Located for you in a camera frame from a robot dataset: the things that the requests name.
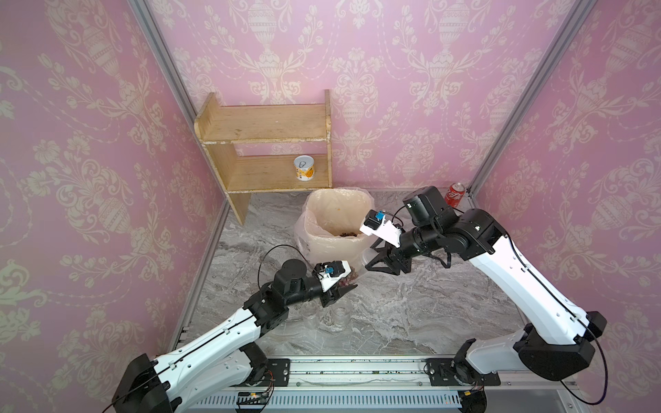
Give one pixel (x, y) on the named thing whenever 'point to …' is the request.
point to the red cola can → (454, 194)
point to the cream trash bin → (329, 225)
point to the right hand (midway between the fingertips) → (373, 255)
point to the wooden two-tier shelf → (253, 147)
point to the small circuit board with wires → (251, 400)
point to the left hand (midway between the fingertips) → (351, 277)
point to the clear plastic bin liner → (328, 229)
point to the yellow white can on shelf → (305, 168)
